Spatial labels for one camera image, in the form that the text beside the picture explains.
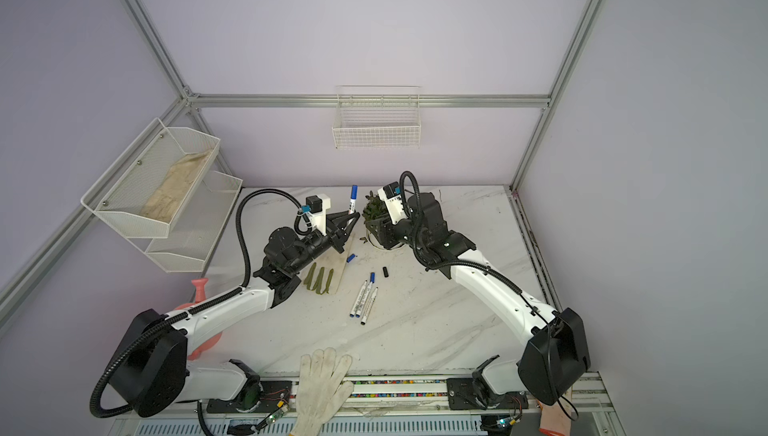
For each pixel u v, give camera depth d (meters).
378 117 0.95
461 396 0.73
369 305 0.88
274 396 0.73
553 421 0.70
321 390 0.75
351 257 1.00
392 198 0.65
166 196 0.77
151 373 0.41
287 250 0.60
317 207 0.63
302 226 0.65
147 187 0.78
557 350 0.40
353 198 0.70
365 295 0.91
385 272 0.96
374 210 0.90
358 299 0.90
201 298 0.82
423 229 0.58
